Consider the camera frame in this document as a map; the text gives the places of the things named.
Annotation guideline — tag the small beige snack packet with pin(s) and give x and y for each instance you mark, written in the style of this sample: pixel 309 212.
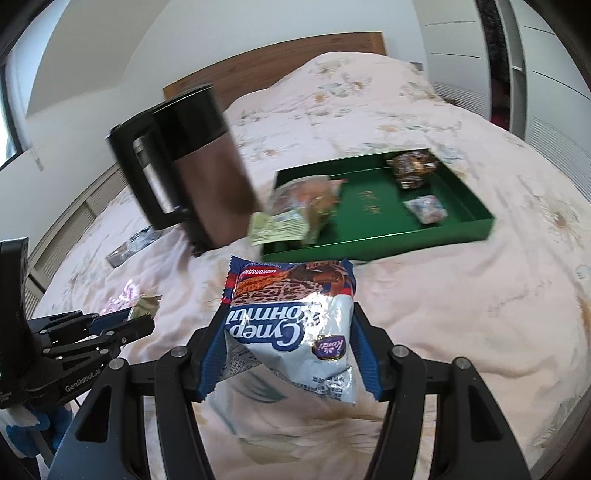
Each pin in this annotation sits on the small beige snack packet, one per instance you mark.
pixel 145 305

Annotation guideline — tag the white slatted radiator cover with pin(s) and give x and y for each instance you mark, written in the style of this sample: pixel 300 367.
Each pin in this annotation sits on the white slatted radiator cover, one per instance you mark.
pixel 69 230

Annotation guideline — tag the dark hanging clothes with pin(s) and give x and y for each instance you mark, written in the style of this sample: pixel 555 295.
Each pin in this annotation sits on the dark hanging clothes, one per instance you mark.
pixel 496 60

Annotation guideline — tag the brown foil snack packet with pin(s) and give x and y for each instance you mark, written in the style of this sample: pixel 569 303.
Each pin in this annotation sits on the brown foil snack packet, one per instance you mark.
pixel 411 168

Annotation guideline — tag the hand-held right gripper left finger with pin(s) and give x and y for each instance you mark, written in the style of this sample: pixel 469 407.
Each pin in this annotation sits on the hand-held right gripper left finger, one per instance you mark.
pixel 214 360

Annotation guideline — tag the small clear candy bag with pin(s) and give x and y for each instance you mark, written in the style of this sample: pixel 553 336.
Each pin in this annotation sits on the small clear candy bag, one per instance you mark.
pixel 425 207

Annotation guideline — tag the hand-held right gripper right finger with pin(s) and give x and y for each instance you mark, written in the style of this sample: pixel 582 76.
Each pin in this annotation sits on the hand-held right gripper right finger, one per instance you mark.
pixel 367 355

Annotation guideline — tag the small green snack packet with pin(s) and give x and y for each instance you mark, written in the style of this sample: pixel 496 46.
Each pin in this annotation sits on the small green snack packet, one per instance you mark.
pixel 277 228

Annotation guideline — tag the white and blue wafer packet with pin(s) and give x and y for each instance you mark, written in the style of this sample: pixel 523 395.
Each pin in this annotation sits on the white and blue wafer packet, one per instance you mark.
pixel 286 332

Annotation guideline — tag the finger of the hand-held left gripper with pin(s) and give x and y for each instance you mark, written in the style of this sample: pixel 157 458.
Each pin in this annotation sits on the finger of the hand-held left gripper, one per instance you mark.
pixel 134 330
pixel 108 323

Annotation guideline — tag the green cardboard tray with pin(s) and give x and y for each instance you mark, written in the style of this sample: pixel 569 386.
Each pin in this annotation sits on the green cardboard tray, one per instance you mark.
pixel 369 212

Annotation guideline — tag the clear bag of orange snacks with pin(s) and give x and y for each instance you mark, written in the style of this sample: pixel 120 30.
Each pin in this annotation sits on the clear bag of orange snacks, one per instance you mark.
pixel 304 198

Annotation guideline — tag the white sliding wardrobe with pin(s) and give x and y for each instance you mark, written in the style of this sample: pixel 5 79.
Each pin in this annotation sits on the white sliding wardrobe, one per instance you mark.
pixel 457 46

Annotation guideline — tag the window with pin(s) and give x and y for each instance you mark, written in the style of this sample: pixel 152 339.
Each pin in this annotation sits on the window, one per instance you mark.
pixel 7 115

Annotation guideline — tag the person's left hand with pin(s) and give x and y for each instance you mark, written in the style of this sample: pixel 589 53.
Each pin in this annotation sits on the person's left hand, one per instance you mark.
pixel 27 434

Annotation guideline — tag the wooden headboard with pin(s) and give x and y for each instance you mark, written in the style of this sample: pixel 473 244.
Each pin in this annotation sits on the wooden headboard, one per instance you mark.
pixel 258 74

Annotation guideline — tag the pink cartoon snack bag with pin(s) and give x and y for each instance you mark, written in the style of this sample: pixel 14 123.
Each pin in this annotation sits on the pink cartoon snack bag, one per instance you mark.
pixel 121 297

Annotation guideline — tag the black and bronze kettle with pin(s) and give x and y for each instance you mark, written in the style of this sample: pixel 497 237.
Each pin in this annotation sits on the black and bronze kettle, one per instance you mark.
pixel 203 175

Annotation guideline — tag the grey silver snack packet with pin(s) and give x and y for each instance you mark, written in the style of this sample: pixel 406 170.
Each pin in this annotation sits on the grey silver snack packet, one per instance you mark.
pixel 131 247

